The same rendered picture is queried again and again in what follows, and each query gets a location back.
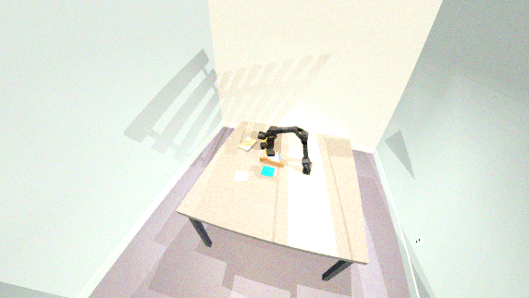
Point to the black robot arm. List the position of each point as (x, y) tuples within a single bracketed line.
[(271, 135)]

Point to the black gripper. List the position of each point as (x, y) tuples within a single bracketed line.
[(270, 151)]

